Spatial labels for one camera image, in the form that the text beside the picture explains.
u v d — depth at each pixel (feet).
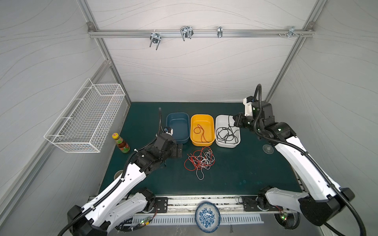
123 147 2.86
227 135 3.32
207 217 2.30
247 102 2.08
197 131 3.28
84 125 2.23
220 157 3.04
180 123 3.59
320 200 1.29
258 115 1.69
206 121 3.52
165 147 1.83
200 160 2.90
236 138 3.23
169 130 2.17
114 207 1.38
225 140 2.90
